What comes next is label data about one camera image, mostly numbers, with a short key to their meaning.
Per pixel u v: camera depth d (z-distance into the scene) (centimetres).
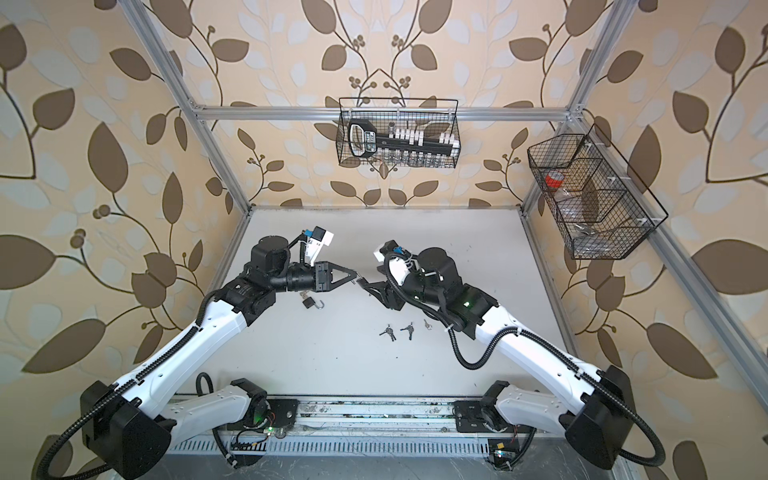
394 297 48
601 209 74
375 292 66
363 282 71
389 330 89
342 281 68
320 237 66
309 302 95
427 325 90
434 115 91
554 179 87
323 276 62
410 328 89
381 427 74
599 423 37
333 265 65
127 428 37
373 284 70
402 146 84
